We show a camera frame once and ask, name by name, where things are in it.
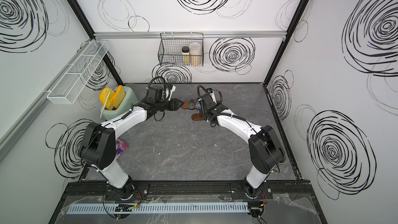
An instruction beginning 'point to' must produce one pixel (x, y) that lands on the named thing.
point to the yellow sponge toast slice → (103, 95)
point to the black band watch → (192, 104)
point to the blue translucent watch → (199, 106)
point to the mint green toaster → (126, 105)
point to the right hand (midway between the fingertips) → (214, 105)
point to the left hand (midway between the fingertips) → (181, 102)
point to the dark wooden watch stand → (195, 116)
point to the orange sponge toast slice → (118, 96)
